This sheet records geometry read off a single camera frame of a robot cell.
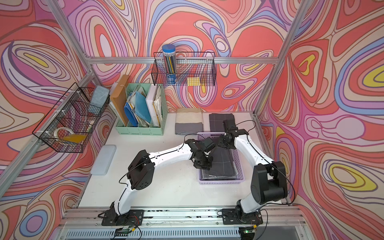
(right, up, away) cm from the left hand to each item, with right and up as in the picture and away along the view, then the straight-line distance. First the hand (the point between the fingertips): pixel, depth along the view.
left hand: (213, 169), depth 83 cm
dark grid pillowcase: (+7, +2, +3) cm, 8 cm away
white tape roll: (-74, +24, -13) cm, 79 cm away
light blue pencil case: (-68, +3, +9) cm, 68 cm away
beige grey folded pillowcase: (-15, +29, +31) cm, 45 cm away
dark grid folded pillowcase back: (+7, +29, +31) cm, 43 cm away
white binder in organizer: (-38, +42, +10) cm, 57 cm away
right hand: (+8, +12, +6) cm, 16 cm away
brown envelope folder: (-53, +41, 0) cm, 67 cm away
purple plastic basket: (+4, +17, +20) cm, 27 cm away
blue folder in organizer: (-54, +30, +18) cm, 64 cm away
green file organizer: (-47, +23, +23) cm, 58 cm away
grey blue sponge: (-63, +41, -2) cm, 75 cm away
